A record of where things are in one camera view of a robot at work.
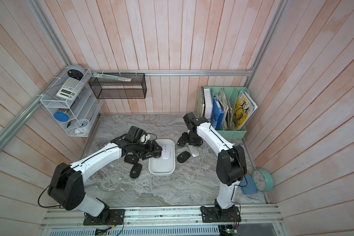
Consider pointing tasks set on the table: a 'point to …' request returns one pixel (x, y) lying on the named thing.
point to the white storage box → (165, 165)
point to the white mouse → (165, 152)
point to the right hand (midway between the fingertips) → (187, 142)
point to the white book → (208, 104)
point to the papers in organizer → (222, 99)
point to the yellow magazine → (245, 107)
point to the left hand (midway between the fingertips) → (158, 153)
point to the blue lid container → (61, 116)
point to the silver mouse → (194, 150)
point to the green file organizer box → (231, 93)
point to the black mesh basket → (109, 88)
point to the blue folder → (217, 115)
